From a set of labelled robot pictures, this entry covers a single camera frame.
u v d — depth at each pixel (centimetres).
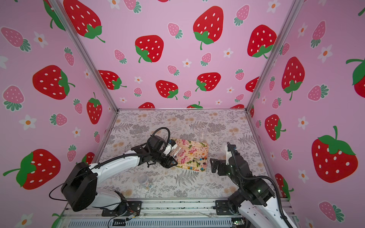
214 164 64
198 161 91
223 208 73
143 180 84
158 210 75
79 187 42
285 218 43
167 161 72
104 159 93
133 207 75
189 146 98
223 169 62
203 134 96
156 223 70
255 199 46
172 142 77
